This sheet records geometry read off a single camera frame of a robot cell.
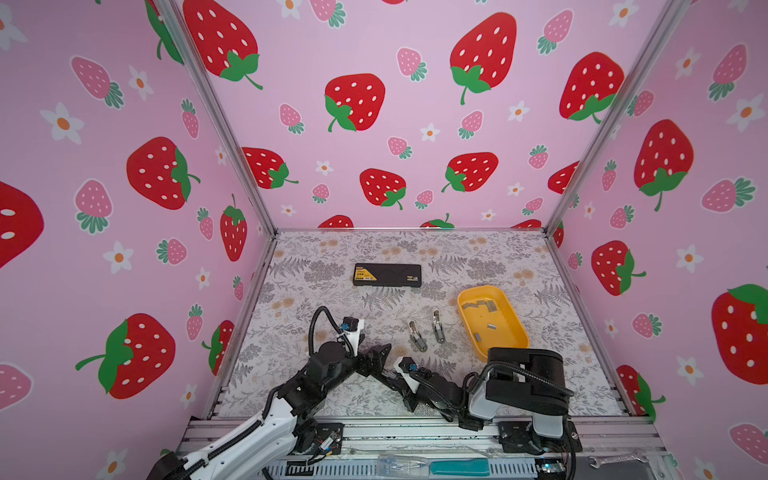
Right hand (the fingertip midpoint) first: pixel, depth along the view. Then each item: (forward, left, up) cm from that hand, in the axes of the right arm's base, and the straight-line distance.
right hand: (388, 379), depth 82 cm
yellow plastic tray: (+23, -31, -2) cm, 39 cm away
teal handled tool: (-17, -21, -2) cm, 28 cm away
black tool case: (+35, +5, +1) cm, 36 cm away
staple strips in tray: (+29, -28, -2) cm, 40 cm away
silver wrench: (-10, -62, -3) cm, 63 cm away
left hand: (+7, +3, +9) cm, 12 cm away
